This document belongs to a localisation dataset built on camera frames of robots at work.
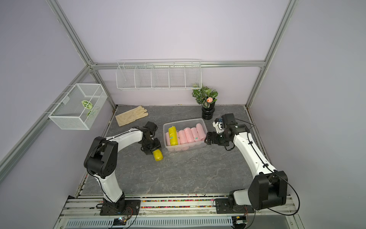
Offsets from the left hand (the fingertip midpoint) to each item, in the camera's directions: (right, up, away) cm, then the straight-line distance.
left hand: (158, 150), depth 92 cm
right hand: (+33, +8, -10) cm, 36 cm away
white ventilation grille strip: (+38, -30, -22) cm, 53 cm away
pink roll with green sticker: (+16, +8, +4) cm, 18 cm away
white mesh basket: (-44, +27, -10) cm, 53 cm away
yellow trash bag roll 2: (+10, +8, 0) cm, 13 cm away
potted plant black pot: (+32, +36, +7) cm, 49 cm away
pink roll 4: (+28, +12, +7) cm, 32 cm away
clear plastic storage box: (+14, +16, +15) cm, 26 cm away
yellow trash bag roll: (0, -2, -3) cm, 4 cm away
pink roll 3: (+25, +10, +7) cm, 27 cm away
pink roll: (+6, +7, +2) cm, 10 cm away
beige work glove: (-31, +22, +23) cm, 44 cm away
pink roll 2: (+20, +10, +6) cm, 23 cm away
